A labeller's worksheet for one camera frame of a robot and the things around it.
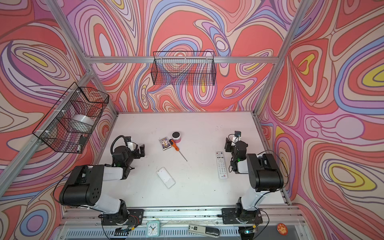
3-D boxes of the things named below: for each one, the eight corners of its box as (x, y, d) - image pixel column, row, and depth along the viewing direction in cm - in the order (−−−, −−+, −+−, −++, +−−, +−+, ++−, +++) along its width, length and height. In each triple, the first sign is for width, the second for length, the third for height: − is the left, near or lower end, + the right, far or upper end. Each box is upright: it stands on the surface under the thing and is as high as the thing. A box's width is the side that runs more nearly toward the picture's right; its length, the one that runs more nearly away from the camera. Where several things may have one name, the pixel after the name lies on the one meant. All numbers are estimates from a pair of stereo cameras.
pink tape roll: (172, 143, 103) (171, 139, 99) (172, 136, 107) (172, 131, 103) (180, 143, 103) (180, 139, 99) (181, 135, 107) (180, 131, 103)
